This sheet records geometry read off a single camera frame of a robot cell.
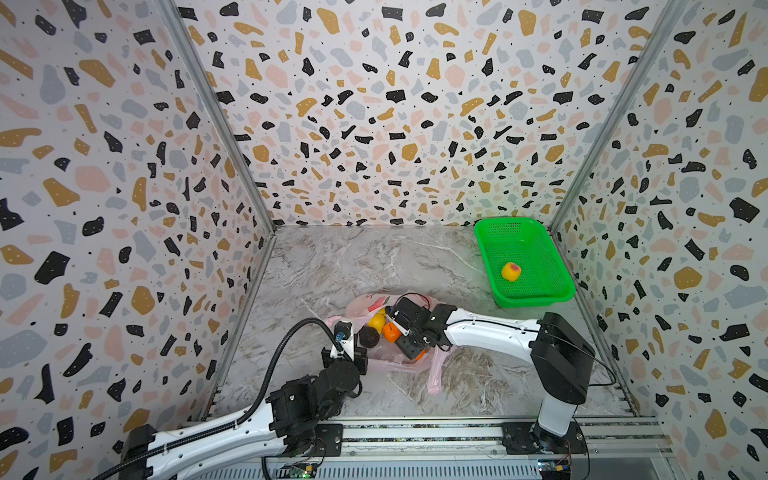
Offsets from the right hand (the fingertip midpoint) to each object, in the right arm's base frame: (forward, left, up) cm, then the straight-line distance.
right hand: (401, 337), depth 85 cm
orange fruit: (+2, +3, -2) cm, 4 cm away
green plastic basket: (+42, -48, -6) cm, 64 cm away
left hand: (-4, +10, +12) cm, 16 cm away
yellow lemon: (+6, +7, -1) cm, 9 cm away
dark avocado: (0, +9, 0) cm, 9 cm away
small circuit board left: (-31, +24, -6) cm, 40 cm away
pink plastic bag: (-3, +4, -6) cm, 8 cm away
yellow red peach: (+26, -37, -3) cm, 45 cm away
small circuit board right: (-30, -36, -7) cm, 47 cm away
